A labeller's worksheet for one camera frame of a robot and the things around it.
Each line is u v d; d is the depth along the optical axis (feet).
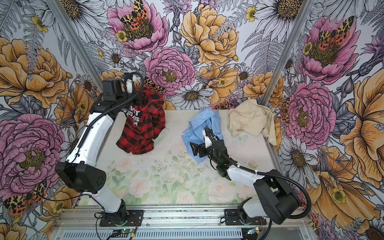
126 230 2.33
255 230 2.34
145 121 2.98
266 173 1.59
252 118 3.54
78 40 2.73
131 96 1.82
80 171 1.41
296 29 2.59
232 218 2.41
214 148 2.20
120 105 1.74
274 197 1.41
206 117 3.35
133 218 2.40
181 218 2.49
